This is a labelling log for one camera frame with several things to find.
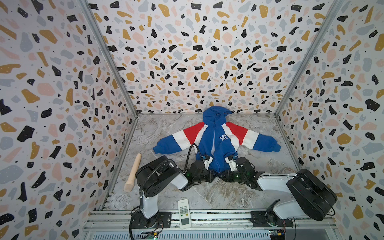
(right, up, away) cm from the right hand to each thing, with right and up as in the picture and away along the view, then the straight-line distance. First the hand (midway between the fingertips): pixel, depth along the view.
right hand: (218, 173), depth 87 cm
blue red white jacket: (+2, +19, +20) cm, 27 cm away
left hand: (+1, 0, 0) cm, 1 cm away
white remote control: (-18, -17, -12) cm, 27 cm away
